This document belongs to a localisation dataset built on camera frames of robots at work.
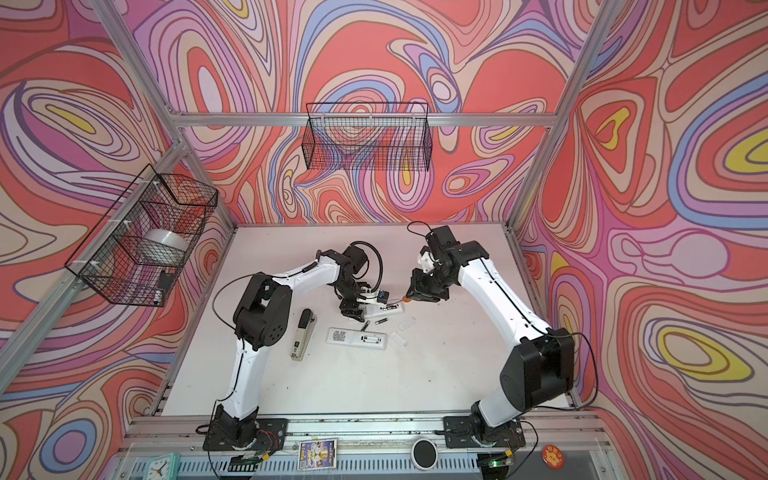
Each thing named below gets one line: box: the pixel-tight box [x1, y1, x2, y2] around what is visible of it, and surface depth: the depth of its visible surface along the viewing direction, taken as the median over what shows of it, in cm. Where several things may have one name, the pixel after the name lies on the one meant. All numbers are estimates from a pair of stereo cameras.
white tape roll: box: [144, 228, 190, 258], surface depth 73 cm
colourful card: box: [297, 439, 337, 471], surface depth 71 cm
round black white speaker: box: [410, 438, 438, 471], surface depth 68 cm
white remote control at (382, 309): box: [363, 301, 404, 319], surface depth 95 cm
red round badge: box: [541, 444, 565, 470], surface depth 72 cm
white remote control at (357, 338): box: [326, 327, 388, 350], surface depth 90 cm
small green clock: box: [147, 453, 182, 480], surface depth 69 cm
